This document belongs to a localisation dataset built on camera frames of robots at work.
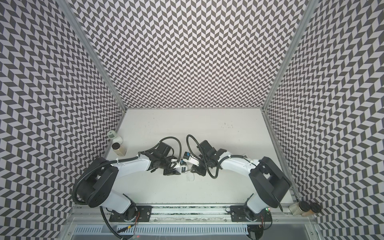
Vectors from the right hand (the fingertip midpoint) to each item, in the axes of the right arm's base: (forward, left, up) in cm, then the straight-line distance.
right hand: (194, 172), depth 83 cm
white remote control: (+3, +6, -2) cm, 7 cm away
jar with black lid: (+12, +44, +6) cm, 46 cm away
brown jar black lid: (-19, -56, +3) cm, 60 cm away
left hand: (+5, +10, -3) cm, 11 cm away
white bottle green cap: (+21, +50, +9) cm, 56 cm away
